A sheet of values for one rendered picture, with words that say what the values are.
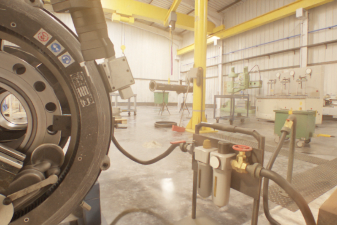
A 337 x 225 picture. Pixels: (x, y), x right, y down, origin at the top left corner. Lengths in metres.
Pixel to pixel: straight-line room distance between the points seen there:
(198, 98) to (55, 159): 3.51
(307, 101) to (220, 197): 5.31
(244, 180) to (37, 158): 0.74
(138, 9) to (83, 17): 12.48
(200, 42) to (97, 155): 3.72
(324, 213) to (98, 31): 0.61
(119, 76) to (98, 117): 0.16
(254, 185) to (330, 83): 10.35
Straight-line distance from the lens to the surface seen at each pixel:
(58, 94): 0.92
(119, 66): 0.66
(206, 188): 0.90
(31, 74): 0.72
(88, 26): 0.47
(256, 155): 0.78
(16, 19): 0.62
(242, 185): 0.85
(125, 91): 0.67
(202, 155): 0.84
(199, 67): 3.95
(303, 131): 3.28
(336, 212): 0.49
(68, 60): 0.59
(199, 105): 3.95
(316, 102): 6.30
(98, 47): 0.48
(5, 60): 0.73
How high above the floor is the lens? 0.68
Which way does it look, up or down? 4 degrees down
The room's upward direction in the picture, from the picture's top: 1 degrees clockwise
